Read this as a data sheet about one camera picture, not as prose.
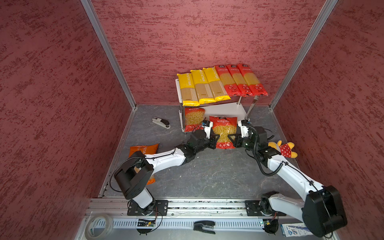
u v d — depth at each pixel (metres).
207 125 0.73
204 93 0.76
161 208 0.75
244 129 0.74
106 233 0.65
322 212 0.39
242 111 1.11
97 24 0.77
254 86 0.80
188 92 0.77
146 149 0.90
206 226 0.68
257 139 0.62
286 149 0.90
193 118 0.99
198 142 0.64
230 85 0.79
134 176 0.44
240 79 0.87
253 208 0.74
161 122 1.06
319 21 0.76
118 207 0.76
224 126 0.84
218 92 0.77
